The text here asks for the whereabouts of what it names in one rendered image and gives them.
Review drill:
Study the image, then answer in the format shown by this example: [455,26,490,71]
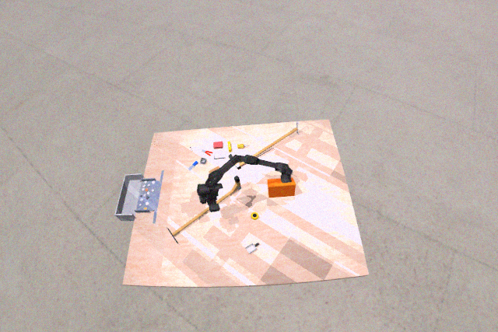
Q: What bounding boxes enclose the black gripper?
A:
[207,193,220,212]

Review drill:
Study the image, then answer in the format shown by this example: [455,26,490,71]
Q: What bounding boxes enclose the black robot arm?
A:
[197,155,293,204]

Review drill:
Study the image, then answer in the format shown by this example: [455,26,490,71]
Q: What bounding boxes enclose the blue-handled scraper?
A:
[188,161,198,171]

